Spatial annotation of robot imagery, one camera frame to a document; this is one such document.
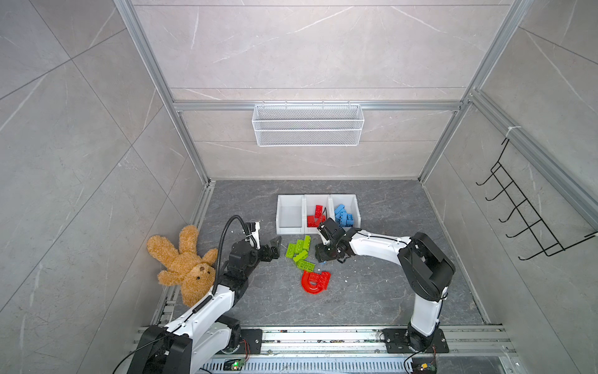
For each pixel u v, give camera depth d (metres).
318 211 1.05
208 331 0.57
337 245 0.69
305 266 0.89
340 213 1.01
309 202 1.10
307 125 1.01
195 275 0.78
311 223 1.02
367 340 0.75
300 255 0.90
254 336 0.74
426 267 0.48
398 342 0.73
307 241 0.95
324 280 0.84
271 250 0.76
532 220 0.67
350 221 0.99
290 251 0.93
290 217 1.06
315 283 0.85
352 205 1.06
